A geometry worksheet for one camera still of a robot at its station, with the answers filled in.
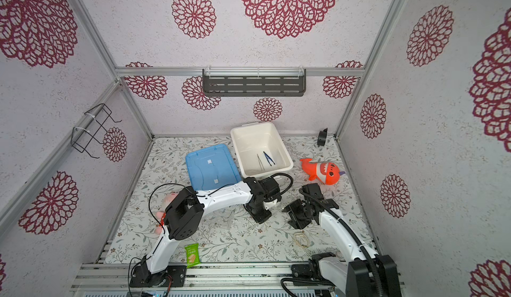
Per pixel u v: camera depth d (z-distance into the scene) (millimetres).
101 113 832
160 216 851
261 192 659
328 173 942
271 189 742
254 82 953
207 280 733
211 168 1056
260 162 1088
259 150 1132
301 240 832
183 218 514
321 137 1123
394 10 735
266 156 1099
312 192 671
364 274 406
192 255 777
